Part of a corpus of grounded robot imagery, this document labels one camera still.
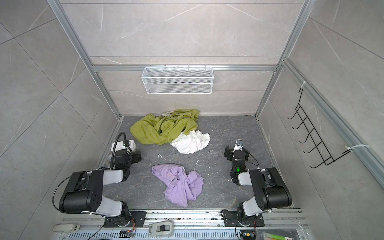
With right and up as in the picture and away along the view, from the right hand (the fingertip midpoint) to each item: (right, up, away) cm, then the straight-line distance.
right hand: (236, 145), depth 93 cm
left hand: (-67, -2, +1) cm, 67 cm away
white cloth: (-27, +2, +5) cm, 27 cm away
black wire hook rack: (+28, +1, -30) cm, 41 cm away
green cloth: (-50, +10, +9) cm, 52 cm away
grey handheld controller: (-40, -36, -24) cm, 59 cm away
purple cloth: (-33, -21, -15) cm, 42 cm away
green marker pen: (+8, -39, -25) cm, 47 cm away
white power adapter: (-87, -36, -24) cm, 97 cm away
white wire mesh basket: (-41, +44, +7) cm, 60 cm away
